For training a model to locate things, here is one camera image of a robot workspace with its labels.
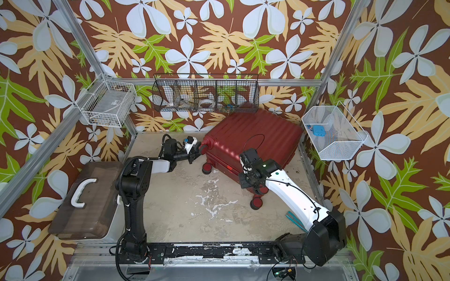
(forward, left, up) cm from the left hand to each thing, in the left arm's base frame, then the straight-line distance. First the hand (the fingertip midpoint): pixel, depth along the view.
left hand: (203, 147), depth 99 cm
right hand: (-23, -21, +4) cm, 32 cm away
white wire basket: (+9, +47, +24) cm, 54 cm away
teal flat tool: (-35, -45, -9) cm, 58 cm away
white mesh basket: (-4, -66, +16) cm, 68 cm away
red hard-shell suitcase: (-1, -16, +12) cm, 20 cm away
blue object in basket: (-1, -59, +15) cm, 61 cm away
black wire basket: (+27, -19, +18) cm, 38 cm away
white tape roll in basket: (+20, -2, +16) cm, 25 cm away
